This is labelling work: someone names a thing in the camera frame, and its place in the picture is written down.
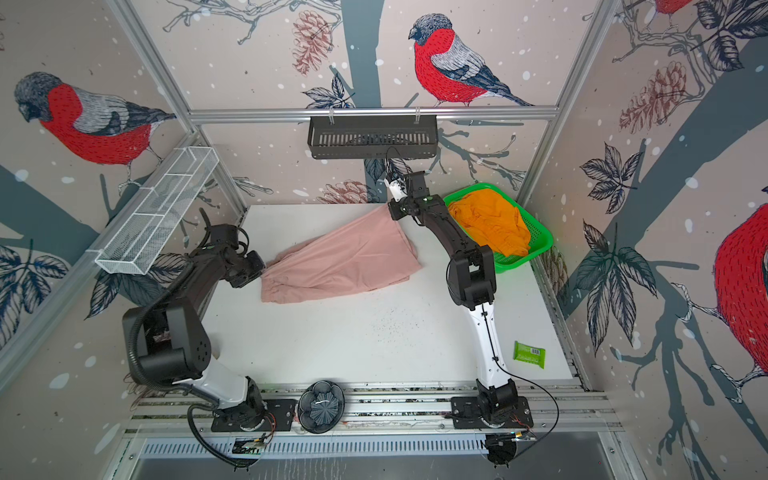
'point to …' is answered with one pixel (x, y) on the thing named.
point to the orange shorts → (494, 220)
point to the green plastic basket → (540, 237)
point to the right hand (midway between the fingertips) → (392, 205)
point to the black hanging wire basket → (372, 137)
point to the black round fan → (321, 406)
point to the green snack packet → (530, 354)
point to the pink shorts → (368, 251)
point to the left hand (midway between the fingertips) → (258, 269)
